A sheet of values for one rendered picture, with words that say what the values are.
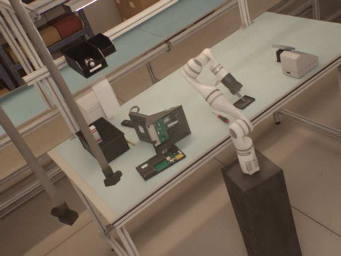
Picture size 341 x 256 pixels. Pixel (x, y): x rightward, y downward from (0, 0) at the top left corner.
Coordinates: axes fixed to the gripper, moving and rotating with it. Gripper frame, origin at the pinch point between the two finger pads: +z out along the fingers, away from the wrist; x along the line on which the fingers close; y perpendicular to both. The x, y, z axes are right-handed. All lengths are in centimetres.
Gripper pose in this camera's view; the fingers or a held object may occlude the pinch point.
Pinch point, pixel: (244, 99)
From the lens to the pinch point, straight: 265.2
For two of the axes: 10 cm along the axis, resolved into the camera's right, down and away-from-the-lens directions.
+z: 6.9, 7.2, -0.8
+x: 6.7, -5.9, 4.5
